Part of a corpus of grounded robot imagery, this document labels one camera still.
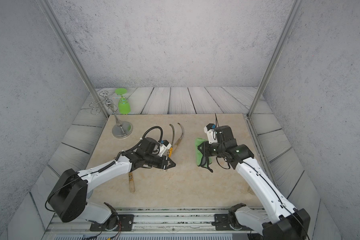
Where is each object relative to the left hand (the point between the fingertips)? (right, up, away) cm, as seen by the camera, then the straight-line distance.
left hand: (176, 166), depth 79 cm
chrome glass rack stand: (-42, +18, +32) cm, 56 cm away
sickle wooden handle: (-3, +8, 0) cm, 9 cm away
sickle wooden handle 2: (-24, -13, +4) cm, 28 cm away
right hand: (+12, +11, -5) cm, 17 cm away
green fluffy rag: (+11, +8, -6) cm, 15 cm away
